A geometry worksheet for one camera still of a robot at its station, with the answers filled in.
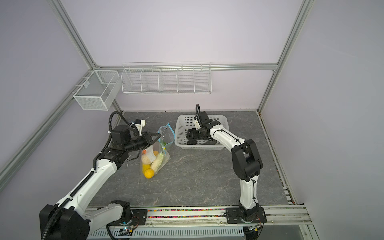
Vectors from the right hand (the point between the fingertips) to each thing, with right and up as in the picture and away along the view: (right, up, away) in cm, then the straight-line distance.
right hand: (193, 137), depth 93 cm
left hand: (-15, +2, -18) cm, 24 cm away
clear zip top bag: (-25, -17, -6) cm, 31 cm away
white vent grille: (-1, -44, -22) cm, 49 cm away
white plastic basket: (-4, +10, +15) cm, 19 cm away
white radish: (-21, -14, -6) cm, 26 cm away
